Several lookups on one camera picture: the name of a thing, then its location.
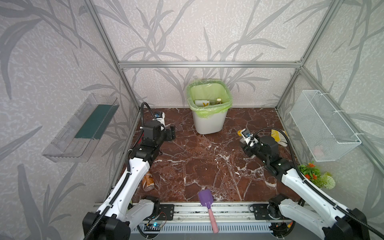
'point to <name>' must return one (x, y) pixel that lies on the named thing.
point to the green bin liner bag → (210, 89)
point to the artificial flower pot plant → (323, 180)
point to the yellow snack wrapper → (279, 137)
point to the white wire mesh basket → (328, 136)
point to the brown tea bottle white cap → (218, 101)
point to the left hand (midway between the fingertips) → (170, 121)
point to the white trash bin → (209, 125)
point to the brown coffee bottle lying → (148, 182)
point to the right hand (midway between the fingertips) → (245, 132)
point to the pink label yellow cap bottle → (239, 132)
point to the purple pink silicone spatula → (205, 198)
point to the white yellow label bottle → (202, 103)
